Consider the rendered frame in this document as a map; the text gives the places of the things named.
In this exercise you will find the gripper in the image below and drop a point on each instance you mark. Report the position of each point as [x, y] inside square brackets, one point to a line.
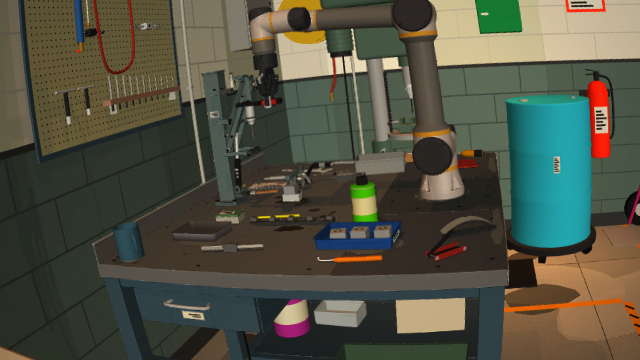
[265, 66]

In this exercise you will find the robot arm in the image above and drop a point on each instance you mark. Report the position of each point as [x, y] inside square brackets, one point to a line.
[424, 75]

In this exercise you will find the grey-green tapping machine column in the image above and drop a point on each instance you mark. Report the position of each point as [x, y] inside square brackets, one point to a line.
[219, 140]

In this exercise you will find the grey tapping fixture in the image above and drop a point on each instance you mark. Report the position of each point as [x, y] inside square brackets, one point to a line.
[295, 186]

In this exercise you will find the aluminium block on green pad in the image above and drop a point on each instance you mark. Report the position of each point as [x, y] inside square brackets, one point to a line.
[230, 215]

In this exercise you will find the dark grey flat tray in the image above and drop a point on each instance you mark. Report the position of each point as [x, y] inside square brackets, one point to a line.
[201, 231]

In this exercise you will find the grey tap wrench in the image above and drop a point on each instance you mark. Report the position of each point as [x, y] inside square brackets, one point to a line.
[231, 247]

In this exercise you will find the blue finished tray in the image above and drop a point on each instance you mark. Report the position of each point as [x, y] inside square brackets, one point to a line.
[357, 236]

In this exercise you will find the yellow round sign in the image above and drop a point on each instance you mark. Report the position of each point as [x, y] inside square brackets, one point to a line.
[300, 22]

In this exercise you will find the green drill press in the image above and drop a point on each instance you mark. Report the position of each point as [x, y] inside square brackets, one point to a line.
[380, 90]

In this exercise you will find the brown tool rack bar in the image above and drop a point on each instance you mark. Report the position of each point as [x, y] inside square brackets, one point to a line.
[141, 95]

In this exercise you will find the grey metal box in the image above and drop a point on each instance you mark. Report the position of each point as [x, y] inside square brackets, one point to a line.
[381, 163]

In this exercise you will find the green and cream bottle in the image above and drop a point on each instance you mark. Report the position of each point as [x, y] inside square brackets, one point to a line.
[364, 199]

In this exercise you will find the tan pegboard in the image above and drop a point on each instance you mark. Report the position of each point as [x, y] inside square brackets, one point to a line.
[100, 75]

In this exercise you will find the blue workbench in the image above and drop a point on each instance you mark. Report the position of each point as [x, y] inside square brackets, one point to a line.
[300, 280]

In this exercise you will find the blue mug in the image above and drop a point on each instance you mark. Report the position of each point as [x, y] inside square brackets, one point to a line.
[129, 242]

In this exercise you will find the red flat card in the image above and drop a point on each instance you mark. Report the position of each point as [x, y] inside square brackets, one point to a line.
[468, 163]

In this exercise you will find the magenta and cream cone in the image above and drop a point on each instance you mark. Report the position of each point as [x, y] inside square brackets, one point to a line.
[292, 319]

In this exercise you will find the grey open box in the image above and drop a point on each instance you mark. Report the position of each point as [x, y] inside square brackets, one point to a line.
[340, 313]

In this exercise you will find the red and black pliers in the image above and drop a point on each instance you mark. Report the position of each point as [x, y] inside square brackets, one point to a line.
[445, 250]

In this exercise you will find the black and grey hand brush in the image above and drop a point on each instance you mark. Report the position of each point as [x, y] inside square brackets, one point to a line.
[465, 226]

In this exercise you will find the cream cardboard box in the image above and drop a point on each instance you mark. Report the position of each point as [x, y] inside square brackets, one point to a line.
[430, 316]

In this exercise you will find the teal drum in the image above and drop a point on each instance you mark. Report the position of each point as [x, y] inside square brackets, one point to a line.
[549, 170]

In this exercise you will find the dark green box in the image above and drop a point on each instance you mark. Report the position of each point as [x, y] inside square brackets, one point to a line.
[405, 351]

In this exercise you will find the black drum dolly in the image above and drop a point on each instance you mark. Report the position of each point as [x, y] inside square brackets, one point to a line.
[550, 248]

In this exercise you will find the red fire extinguisher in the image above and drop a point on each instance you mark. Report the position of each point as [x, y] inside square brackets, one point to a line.
[599, 120]

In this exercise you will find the magenta hand truck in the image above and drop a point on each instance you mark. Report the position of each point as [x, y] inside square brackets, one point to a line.
[632, 205]

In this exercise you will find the grey wall cabinet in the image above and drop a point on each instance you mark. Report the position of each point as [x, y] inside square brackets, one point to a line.
[237, 25]

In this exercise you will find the white wall pipe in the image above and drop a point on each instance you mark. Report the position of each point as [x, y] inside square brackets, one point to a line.
[192, 100]

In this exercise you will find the green wall sign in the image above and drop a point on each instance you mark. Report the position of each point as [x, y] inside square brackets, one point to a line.
[498, 15]

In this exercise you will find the red framed wall notice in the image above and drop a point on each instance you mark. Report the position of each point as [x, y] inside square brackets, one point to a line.
[585, 5]

